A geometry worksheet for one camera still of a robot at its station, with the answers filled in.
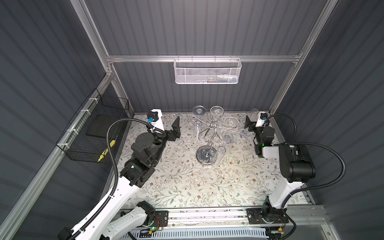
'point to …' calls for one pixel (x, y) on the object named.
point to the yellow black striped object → (111, 144)
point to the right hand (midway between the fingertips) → (257, 116)
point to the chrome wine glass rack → (207, 154)
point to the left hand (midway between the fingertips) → (170, 117)
